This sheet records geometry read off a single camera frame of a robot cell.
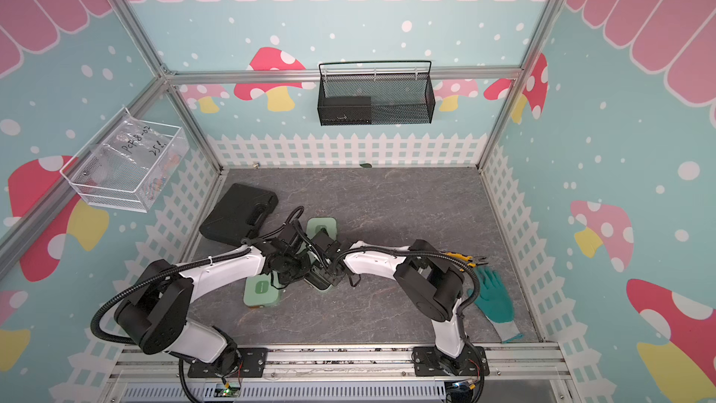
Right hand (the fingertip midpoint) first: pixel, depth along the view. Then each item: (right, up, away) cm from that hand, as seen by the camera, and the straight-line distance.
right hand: (334, 269), depth 91 cm
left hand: (-8, -2, -2) cm, 8 cm away
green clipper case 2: (-4, -3, -3) cm, 6 cm away
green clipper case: (-8, +14, +9) cm, 18 cm away
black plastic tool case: (-35, +18, +9) cm, 40 cm away
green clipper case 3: (-22, -6, -6) cm, 24 cm away
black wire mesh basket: (+14, +56, +1) cm, 58 cm away
